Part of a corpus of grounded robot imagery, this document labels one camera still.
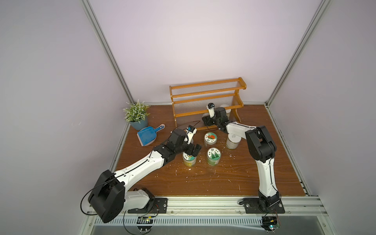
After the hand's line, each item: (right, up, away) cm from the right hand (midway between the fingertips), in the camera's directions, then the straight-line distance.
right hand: (208, 113), depth 103 cm
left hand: (-9, -17, -22) cm, 29 cm away
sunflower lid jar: (-13, -28, -21) cm, 37 cm away
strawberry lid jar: (0, -16, -13) cm, 21 cm away
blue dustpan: (-44, -16, -2) cm, 46 cm away
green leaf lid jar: (+1, -26, -21) cm, 33 cm away
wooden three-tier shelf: (-13, +8, -7) cm, 17 cm away
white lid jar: (+13, -18, -15) cm, 27 cm away
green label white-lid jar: (+14, +1, -2) cm, 14 cm away
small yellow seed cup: (-2, -1, -1) cm, 3 cm away
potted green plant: (-49, -1, -8) cm, 49 cm away
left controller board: (-36, -57, -31) cm, 74 cm away
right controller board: (+26, -54, -34) cm, 69 cm away
